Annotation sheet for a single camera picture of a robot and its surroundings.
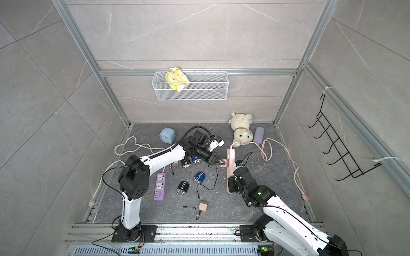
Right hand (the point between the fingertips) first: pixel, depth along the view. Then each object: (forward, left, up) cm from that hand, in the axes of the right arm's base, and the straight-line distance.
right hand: (231, 179), depth 81 cm
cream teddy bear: (+42, -11, -2) cm, 44 cm away
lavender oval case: (+36, -24, -8) cm, 44 cm away
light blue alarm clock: (+32, +39, -2) cm, 50 cm away
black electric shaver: (+14, +26, -7) cm, 30 cm away
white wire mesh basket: (+55, +15, +20) cm, 61 cm away
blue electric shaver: (+15, +20, -6) cm, 26 cm away
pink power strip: (+4, +1, +6) cm, 7 cm away
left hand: (+6, +3, +6) cm, 9 cm away
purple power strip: (-5, +39, -7) cm, 40 cm away
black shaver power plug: (-1, +26, -7) cm, 27 cm away
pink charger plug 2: (-11, +15, -8) cm, 20 cm away
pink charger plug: (+5, +3, +6) cm, 8 cm away
